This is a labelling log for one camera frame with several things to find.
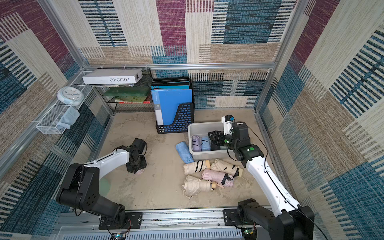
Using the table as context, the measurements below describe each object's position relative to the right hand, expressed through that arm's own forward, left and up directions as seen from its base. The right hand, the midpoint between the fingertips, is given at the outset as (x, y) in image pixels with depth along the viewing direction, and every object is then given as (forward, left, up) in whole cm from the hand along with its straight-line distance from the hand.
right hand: (212, 132), depth 77 cm
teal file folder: (+33, +24, +4) cm, 41 cm away
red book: (+28, +42, -4) cm, 50 cm away
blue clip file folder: (+23, +26, 0) cm, 35 cm away
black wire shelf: (+32, +56, -3) cm, 65 cm away
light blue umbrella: (+6, +2, -20) cm, 22 cm away
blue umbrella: (0, +15, -20) cm, 25 cm away
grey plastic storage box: (+16, +4, -18) cm, 24 cm away
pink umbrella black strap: (-17, -7, -19) cm, 26 cm away
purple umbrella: (+6, +8, -19) cm, 21 cm away
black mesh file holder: (+18, +16, -11) cm, 26 cm away
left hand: (-7, +41, -23) cm, 48 cm away
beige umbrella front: (-21, +10, -18) cm, 29 cm away
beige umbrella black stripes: (-9, +9, -20) cm, 24 cm away
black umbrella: (-8, -1, +6) cm, 10 cm away
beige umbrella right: (-11, -8, -19) cm, 23 cm away
